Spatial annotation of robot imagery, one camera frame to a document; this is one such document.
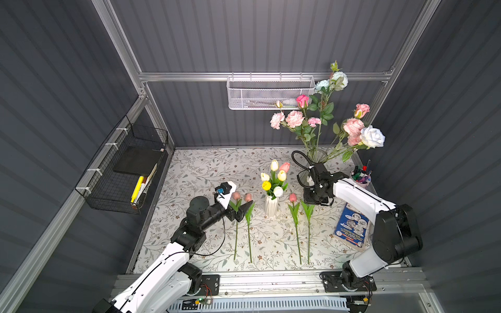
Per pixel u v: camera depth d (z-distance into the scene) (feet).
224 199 2.07
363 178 2.92
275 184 2.32
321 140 2.82
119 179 2.36
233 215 2.15
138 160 2.55
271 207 2.74
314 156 3.03
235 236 2.83
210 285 2.42
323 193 2.48
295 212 3.05
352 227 2.78
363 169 3.07
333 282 2.42
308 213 2.85
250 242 2.77
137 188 2.32
